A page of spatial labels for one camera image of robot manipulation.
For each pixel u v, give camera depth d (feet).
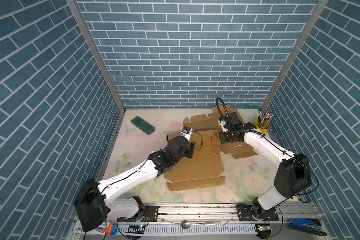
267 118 3.15
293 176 1.44
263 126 3.22
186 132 2.15
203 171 2.92
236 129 2.09
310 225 2.31
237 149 3.24
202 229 2.32
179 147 1.81
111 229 2.27
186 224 2.28
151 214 2.41
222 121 2.63
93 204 1.25
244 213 2.41
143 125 3.60
